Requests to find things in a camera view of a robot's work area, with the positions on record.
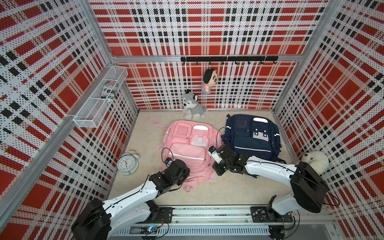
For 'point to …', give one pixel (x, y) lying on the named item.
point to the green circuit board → (151, 229)
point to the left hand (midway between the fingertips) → (192, 168)
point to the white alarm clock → (128, 164)
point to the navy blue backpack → (253, 135)
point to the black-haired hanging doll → (210, 79)
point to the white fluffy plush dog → (317, 160)
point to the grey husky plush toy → (192, 108)
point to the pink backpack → (190, 141)
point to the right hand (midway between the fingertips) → (217, 165)
